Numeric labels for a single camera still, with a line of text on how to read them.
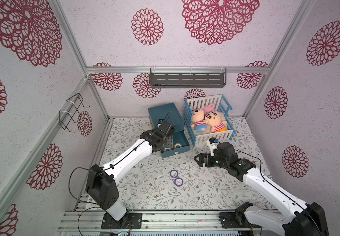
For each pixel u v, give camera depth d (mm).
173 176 895
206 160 698
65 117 730
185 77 942
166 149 920
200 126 1005
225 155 610
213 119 999
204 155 714
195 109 1042
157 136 576
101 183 422
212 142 715
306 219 386
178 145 944
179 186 855
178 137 973
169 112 947
